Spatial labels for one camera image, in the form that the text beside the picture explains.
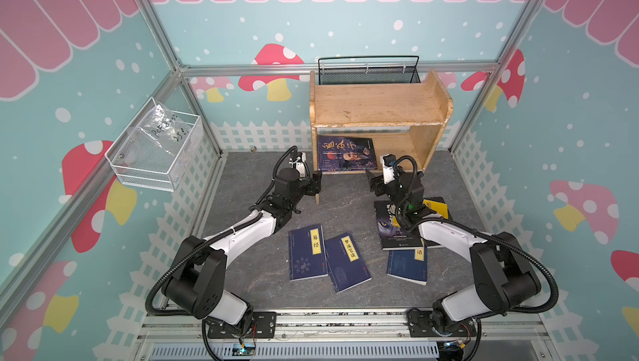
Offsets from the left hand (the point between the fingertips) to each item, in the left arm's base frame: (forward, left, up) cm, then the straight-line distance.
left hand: (313, 175), depth 86 cm
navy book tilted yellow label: (-24, -12, -19) cm, 33 cm away
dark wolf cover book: (-15, -29, -17) cm, 37 cm away
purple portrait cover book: (+8, -10, +2) cm, 14 cm away
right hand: (+3, -22, +3) cm, 22 cm away
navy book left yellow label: (-21, +2, -19) cm, 28 cm away
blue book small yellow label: (-24, -34, -19) cm, 45 cm away
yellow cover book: (-1, -50, -18) cm, 53 cm away
